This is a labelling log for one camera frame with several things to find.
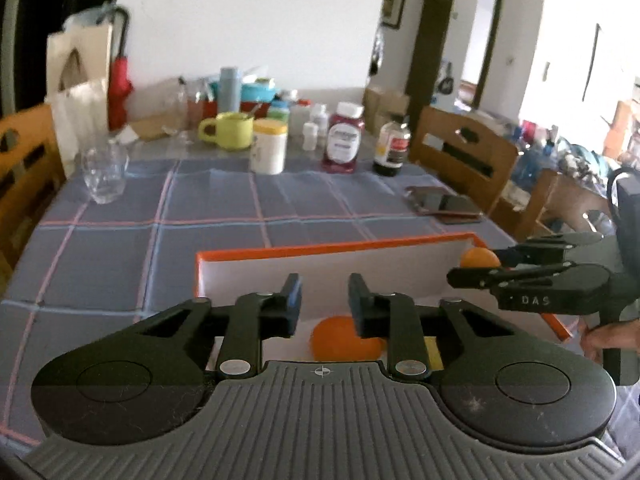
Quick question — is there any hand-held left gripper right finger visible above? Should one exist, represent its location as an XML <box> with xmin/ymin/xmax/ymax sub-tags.
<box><xmin>348</xmin><ymin>274</ymin><xmax>521</xmax><ymax>380</ymax></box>

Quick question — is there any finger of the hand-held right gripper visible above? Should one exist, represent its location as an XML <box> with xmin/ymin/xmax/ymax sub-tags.
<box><xmin>447</xmin><ymin>262</ymin><xmax>571</xmax><ymax>291</ymax></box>
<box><xmin>492</xmin><ymin>232</ymin><xmax>603</xmax><ymax>267</ymax></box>

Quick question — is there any black hanging bag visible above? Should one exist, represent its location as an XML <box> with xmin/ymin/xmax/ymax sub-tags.
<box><xmin>437</xmin><ymin>60</ymin><xmax>456</xmax><ymax>95</ymax></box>

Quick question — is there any small orange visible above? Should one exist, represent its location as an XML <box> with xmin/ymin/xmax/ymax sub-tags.
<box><xmin>460</xmin><ymin>247</ymin><xmax>501</xmax><ymax>268</ymax></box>

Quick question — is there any person's right hand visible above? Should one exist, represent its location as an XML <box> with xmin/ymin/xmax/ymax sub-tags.
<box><xmin>580</xmin><ymin>319</ymin><xmax>640</xmax><ymax>365</ymax></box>

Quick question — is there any white jar yellow lid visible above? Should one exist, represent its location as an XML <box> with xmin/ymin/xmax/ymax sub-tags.
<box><xmin>250</xmin><ymin>119</ymin><xmax>289</xmax><ymax>175</ymax></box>

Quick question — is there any teal bowl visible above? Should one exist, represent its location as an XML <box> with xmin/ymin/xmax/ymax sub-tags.
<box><xmin>241</xmin><ymin>79</ymin><xmax>279</xmax><ymax>104</ymax></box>

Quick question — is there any dark bottle white label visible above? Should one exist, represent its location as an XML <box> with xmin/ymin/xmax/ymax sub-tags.
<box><xmin>373</xmin><ymin>116</ymin><xmax>412</xmax><ymax>177</ymax></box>

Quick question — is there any white paper bag arch print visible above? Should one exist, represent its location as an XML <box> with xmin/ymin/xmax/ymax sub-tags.
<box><xmin>46</xmin><ymin>24</ymin><xmax>114</xmax><ymax>96</ymax></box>

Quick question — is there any light blue tumbler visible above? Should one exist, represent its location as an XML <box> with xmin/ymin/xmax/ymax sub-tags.
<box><xmin>219</xmin><ymin>66</ymin><xmax>243</xmax><ymax>116</ymax></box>

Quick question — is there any large blue water jug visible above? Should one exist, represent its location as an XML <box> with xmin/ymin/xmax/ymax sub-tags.
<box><xmin>510</xmin><ymin>137</ymin><xmax>559</xmax><ymax>196</ymax></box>

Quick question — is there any smartphone in brown case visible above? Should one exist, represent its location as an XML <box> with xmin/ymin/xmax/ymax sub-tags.
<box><xmin>405</xmin><ymin>186</ymin><xmax>484</xmax><ymax>225</ymax></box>

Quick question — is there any red umbrella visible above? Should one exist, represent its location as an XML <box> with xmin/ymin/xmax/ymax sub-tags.
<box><xmin>107</xmin><ymin>5</ymin><xmax>134</xmax><ymax>131</ymax></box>

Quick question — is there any large orange citrus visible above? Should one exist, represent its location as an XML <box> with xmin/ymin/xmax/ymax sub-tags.
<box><xmin>310</xmin><ymin>315</ymin><xmax>388</xmax><ymax>363</ymax></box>

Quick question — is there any orange cardboard box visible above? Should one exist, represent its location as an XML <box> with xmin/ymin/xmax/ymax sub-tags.
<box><xmin>194</xmin><ymin>232</ymin><xmax>574</xmax><ymax>376</ymax></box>

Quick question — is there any clear glass jug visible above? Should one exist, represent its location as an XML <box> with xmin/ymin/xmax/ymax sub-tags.
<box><xmin>80</xmin><ymin>135</ymin><xmax>129</xmax><ymax>205</ymax></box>

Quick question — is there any dark wooden door frame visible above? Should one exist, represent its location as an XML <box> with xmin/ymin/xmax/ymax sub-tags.
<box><xmin>405</xmin><ymin>0</ymin><xmax>508</xmax><ymax>111</ymax></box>

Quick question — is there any wooden chair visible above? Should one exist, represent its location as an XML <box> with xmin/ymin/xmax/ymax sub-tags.
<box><xmin>407</xmin><ymin>106</ymin><xmax>519</xmax><ymax>217</ymax></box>
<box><xmin>0</xmin><ymin>104</ymin><xmax>67</xmax><ymax>273</ymax></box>
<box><xmin>515</xmin><ymin>169</ymin><xmax>617</xmax><ymax>242</ymax></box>

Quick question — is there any yellow green mug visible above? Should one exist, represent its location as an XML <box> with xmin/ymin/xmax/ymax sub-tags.
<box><xmin>198</xmin><ymin>112</ymin><xmax>255</xmax><ymax>151</ymax></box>

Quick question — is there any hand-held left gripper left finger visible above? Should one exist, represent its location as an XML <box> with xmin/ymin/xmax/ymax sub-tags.
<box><xmin>120</xmin><ymin>274</ymin><xmax>303</xmax><ymax>380</ymax></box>

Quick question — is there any brown cardboard box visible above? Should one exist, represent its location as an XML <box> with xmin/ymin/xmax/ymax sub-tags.
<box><xmin>363</xmin><ymin>87</ymin><xmax>412</xmax><ymax>136</ymax></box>

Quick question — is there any purple red pill bottle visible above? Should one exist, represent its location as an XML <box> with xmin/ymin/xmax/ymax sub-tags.
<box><xmin>321</xmin><ymin>102</ymin><xmax>364</xmax><ymax>174</ymax></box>

